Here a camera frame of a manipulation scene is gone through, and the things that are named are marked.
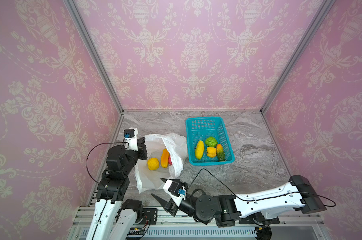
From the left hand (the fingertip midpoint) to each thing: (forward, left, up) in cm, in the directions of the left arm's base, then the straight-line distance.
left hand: (145, 138), depth 68 cm
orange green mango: (+7, -40, -25) cm, 48 cm away
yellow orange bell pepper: (+8, -35, -25) cm, 43 cm away
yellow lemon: (+10, -28, -26) cm, 39 cm away
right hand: (-21, -10, +2) cm, 24 cm away
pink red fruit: (-12, -12, 0) cm, 17 cm away
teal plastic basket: (+30, -29, -30) cm, 51 cm away
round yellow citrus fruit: (0, 0, -25) cm, 25 cm away
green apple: (+14, -35, -23) cm, 44 cm away
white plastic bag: (-12, 0, -17) cm, 21 cm away
